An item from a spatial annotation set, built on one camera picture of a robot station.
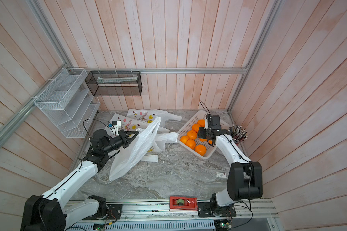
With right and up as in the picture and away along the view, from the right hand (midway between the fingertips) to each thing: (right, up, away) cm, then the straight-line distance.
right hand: (202, 131), depth 91 cm
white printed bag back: (-37, +12, +23) cm, 45 cm away
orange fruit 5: (-11, -6, +4) cm, 13 cm away
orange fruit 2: (-7, -8, +2) cm, 11 cm away
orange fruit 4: (-1, -12, -1) cm, 12 cm away
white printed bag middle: (-50, +4, +14) cm, 52 cm away
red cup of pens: (+20, -1, -7) cm, 21 cm away
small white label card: (+10, -26, -6) cm, 29 cm away
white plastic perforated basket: (-8, +3, +9) cm, 13 cm away
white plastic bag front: (-39, -10, -19) cm, 44 cm away
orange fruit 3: (-2, +2, +10) cm, 11 cm away
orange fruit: (-5, -3, +9) cm, 11 cm away
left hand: (-37, -1, -16) cm, 40 cm away
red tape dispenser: (-14, -36, -19) cm, 43 cm away
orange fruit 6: (+3, +6, +16) cm, 18 cm away
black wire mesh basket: (-61, +35, +13) cm, 72 cm away
